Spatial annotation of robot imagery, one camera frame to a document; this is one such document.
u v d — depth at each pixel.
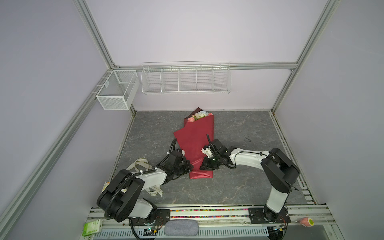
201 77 0.99
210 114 1.12
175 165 0.71
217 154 0.72
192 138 1.07
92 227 0.70
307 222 0.68
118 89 1.02
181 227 0.69
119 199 0.43
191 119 1.09
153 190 0.82
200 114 1.09
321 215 0.76
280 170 0.48
